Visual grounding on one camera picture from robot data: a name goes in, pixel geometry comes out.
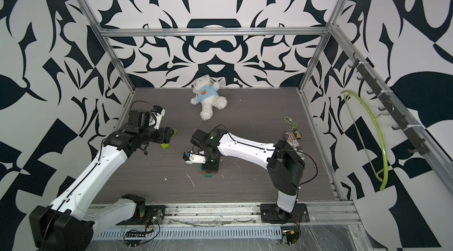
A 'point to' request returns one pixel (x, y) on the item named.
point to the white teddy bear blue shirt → (206, 93)
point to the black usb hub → (135, 234)
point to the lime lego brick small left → (164, 145)
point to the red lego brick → (204, 172)
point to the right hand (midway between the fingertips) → (209, 163)
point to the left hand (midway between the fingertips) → (164, 127)
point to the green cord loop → (289, 120)
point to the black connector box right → (291, 235)
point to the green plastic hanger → (345, 93)
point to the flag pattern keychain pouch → (291, 136)
